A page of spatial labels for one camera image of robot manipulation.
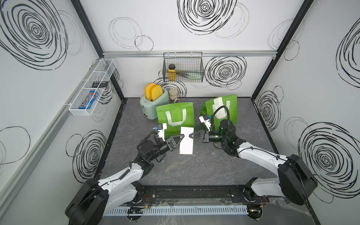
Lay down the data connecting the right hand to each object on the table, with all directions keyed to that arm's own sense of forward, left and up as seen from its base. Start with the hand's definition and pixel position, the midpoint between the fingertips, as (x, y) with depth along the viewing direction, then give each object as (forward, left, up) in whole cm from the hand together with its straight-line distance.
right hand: (191, 137), depth 71 cm
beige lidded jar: (+50, +14, -17) cm, 54 cm away
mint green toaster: (+28, +29, -9) cm, 41 cm away
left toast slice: (+37, +29, -1) cm, 47 cm away
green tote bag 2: (+29, -26, -4) cm, 40 cm away
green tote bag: (+19, +9, -7) cm, 22 cm away
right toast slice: (+37, +24, -3) cm, 44 cm away
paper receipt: (-3, +2, -3) cm, 5 cm away
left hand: (-1, +4, +1) cm, 4 cm away
